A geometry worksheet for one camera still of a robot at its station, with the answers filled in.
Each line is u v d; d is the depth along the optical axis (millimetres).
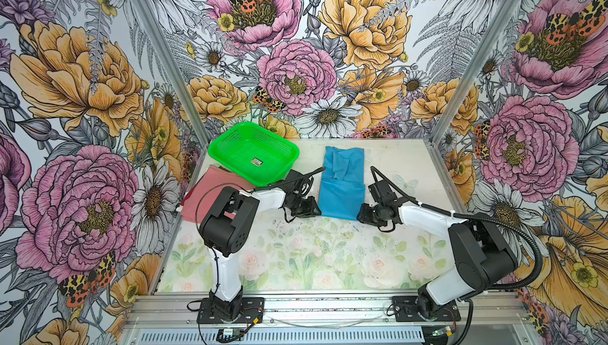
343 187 1024
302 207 845
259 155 1168
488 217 893
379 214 778
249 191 582
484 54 896
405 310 735
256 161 1136
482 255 453
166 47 879
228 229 511
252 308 742
